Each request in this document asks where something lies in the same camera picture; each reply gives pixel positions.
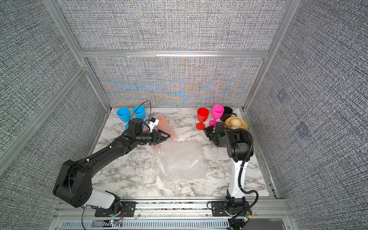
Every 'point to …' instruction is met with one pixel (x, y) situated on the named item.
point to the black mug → (227, 113)
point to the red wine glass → (202, 114)
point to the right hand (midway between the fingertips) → (203, 123)
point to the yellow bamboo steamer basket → (244, 125)
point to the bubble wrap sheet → (180, 162)
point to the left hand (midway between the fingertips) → (170, 136)
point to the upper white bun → (235, 123)
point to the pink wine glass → (217, 112)
